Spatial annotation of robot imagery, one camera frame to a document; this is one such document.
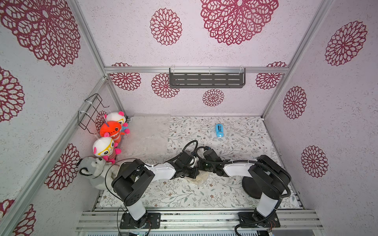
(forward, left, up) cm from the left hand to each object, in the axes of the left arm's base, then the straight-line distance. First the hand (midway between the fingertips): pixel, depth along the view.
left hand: (199, 174), depth 89 cm
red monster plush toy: (+21, +52, +19) cm, 59 cm away
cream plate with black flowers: (-4, -1, +2) cm, 5 cm away
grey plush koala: (-5, +53, +15) cm, 55 cm away
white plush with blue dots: (+31, +51, +17) cm, 62 cm away
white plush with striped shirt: (+8, +52, +18) cm, 55 cm away
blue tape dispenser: (+34, -17, 0) cm, 37 cm away
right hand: (+6, +3, +1) cm, 7 cm away
